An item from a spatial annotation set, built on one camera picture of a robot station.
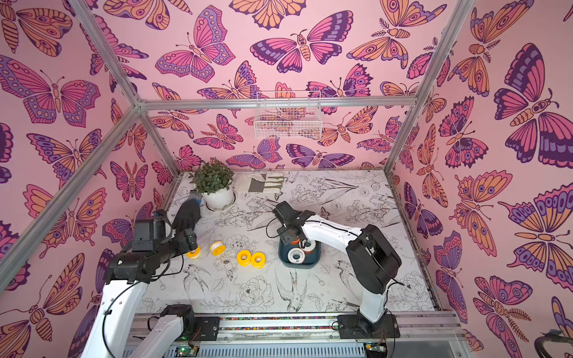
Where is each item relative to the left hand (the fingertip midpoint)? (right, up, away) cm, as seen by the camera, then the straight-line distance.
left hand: (187, 235), depth 75 cm
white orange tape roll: (+42, -8, +16) cm, 45 cm away
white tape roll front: (+37, -9, +13) cm, 40 cm away
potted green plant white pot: (+4, +19, +15) cm, 25 cm away
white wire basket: (+33, +47, +31) cm, 66 cm away
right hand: (+34, -2, +16) cm, 37 cm away
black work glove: (-12, +4, +25) cm, 28 cm away
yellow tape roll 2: (+22, -13, +13) cm, 29 cm away
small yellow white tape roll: (+6, -8, +14) cm, 17 cm away
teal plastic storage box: (+43, -12, +13) cm, 46 cm away
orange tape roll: (+37, -5, +15) cm, 40 cm away
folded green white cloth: (+15, +20, +41) cm, 48 cm away
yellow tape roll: (+16, -12, +15) cm, 24 cm away
